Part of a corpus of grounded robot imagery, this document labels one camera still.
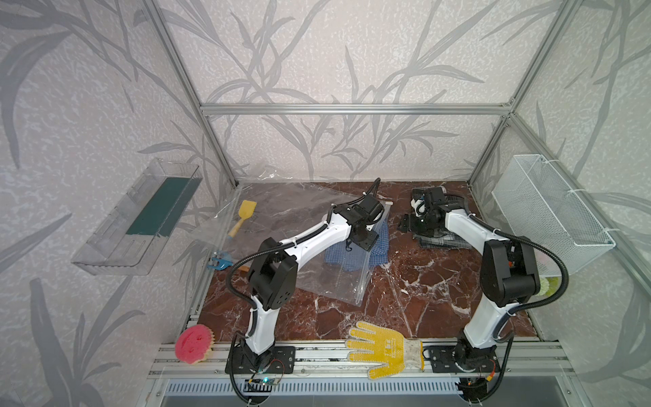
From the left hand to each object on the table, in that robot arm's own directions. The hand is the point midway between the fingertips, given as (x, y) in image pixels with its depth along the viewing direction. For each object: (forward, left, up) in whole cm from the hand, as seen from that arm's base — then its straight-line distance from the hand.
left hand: (364, 238), depth 89 cm
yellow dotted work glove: (-32, -5, -11) cm, 34 cm away
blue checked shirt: (-3, +5, -8) cm, 10 cm away
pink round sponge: (-31, +52, -9) cm, 61 cm away
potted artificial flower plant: (-19, -52, +6) cm, 56 cm away
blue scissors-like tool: (-5, +53, -11) cm, 54 cm away
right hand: (+8, -17, -3) cm, 19 cm away
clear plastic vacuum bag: (+21, +39, -11) cm, 45 cm away
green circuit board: (-40, +30, -11) cm, 52 cm away
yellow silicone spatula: (+20, +49, -10) cm, 54 cm away
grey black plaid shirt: (+5, -33, -8) cm, 34 cm away
